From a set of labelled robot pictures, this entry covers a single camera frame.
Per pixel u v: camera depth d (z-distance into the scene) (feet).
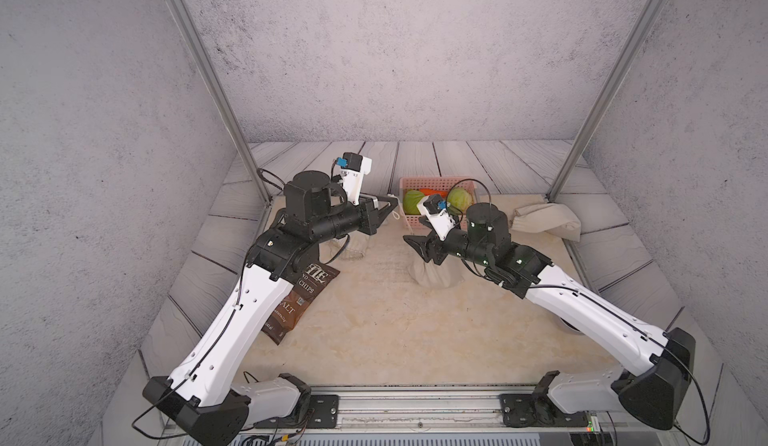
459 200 3.63
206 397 1.19
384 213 1.94
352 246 3.39
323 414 2.39
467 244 1.91
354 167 1.74
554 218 3.35
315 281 3.07
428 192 3.99
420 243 1.98
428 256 2.05
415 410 2.44
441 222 1.94
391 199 1.98
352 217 1.76
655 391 1.24
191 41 2.60
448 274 2.76
